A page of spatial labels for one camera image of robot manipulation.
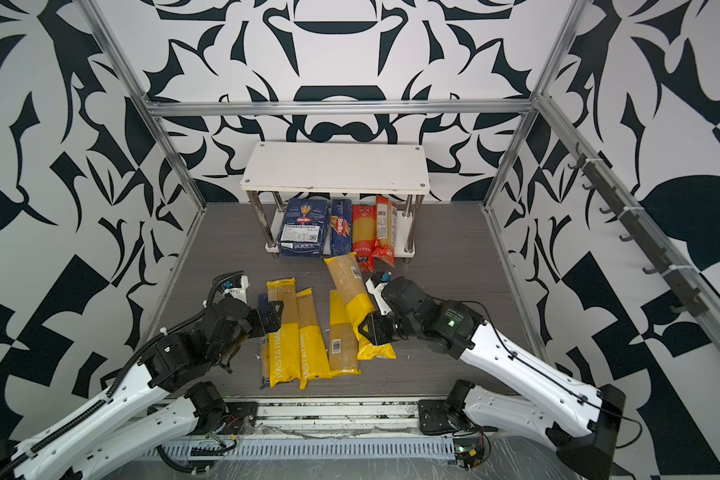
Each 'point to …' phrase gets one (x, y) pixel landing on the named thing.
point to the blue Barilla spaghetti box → (341, 227)
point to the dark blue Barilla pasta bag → (305, 228)
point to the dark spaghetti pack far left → (265, 362)
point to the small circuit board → (469, 451)
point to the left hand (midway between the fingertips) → (269, 302)
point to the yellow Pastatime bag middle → (313, 359)
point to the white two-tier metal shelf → (343, 168)
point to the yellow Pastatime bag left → (284, 364)
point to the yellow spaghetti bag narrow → (343, 345)
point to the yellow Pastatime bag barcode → (360, 304)
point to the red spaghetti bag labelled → (386, 211)
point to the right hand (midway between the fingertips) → (361, 328)
